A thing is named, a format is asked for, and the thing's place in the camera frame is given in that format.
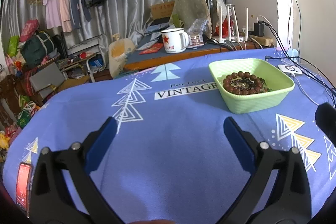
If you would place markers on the wooden side desk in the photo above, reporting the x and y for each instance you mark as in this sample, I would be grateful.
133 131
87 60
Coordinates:
138 62

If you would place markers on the white enamel star mug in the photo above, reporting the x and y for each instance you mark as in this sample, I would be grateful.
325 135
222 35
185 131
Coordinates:
175 40

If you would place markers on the clear plastic packet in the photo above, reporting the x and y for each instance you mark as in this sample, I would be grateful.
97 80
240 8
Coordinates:
197 31

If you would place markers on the white charger puck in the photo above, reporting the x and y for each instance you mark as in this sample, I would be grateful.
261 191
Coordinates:
290 70

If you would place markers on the cloth covered monitor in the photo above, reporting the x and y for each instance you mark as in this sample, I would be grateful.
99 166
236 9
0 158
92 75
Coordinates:
209 12

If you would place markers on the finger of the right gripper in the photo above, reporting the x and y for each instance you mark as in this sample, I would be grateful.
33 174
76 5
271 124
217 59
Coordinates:
325 118

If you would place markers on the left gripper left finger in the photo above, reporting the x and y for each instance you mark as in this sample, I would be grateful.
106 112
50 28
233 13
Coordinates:
50 199

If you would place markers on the beige bag on floor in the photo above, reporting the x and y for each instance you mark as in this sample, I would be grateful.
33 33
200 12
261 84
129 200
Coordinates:
118 54

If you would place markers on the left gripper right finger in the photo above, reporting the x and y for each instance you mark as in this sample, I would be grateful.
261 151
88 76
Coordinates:
290 198

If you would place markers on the white wifi router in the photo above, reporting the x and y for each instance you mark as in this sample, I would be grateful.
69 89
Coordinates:
227 28

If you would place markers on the grey box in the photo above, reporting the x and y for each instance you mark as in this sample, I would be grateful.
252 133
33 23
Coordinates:
47 80

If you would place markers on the pile of mixed jewelry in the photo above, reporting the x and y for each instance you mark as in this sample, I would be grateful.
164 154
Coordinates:
248 85

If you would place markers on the pink t-shirt on hanger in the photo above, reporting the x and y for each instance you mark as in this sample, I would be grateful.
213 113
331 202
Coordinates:
58 14

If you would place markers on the cardboard box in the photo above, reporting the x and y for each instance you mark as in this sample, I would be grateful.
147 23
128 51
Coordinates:
162 10

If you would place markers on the person's left hand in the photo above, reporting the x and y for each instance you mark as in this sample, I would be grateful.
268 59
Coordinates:
155 221

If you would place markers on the red screen smartphone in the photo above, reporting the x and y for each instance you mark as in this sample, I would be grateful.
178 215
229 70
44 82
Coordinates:
22 192

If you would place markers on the green plastic tray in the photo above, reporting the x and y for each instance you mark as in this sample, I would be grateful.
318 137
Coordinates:
224 71

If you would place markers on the dark green duffel bag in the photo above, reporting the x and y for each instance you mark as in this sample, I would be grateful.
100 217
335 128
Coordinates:
36 49

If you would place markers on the black power adapter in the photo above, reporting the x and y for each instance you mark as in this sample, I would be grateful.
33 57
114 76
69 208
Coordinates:
258 29

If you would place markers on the blue printed tablecloth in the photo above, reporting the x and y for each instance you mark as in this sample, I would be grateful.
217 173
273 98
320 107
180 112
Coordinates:
170 158

